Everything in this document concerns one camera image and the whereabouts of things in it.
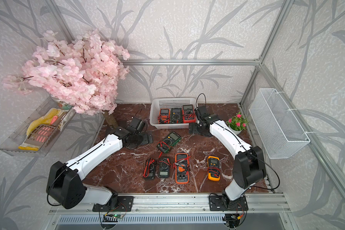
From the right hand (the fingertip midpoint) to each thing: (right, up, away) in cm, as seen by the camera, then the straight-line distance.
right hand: (196, 130), depth 88 cm
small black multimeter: (-28, -22, -6) cm, 36 cm away
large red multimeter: (-4, +10, +12) cm, 16 cm away
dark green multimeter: (-13, +9, +21) cm, 26 cm away
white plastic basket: (-28, +19, +24) cm, 41 cm away
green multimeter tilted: (-19, -10, +4) cm, 22 cm away
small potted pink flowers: (+26, +4, +3) cm, 27 cm away
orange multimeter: (-22, +8, +19) cm, 30 cm away
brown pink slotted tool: (-69, 0, -28) cm, 75 cm away
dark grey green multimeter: (-19, -21, -5) cm, 29 cm away
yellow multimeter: (+10, -22, -6) cm, 25 cm away
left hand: (-29, -6, -3) cm, 30 cm away
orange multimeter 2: (-9, -22, -5) cm, 24 cm away
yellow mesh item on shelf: (-74, +7, -21) cm, 77 cm away
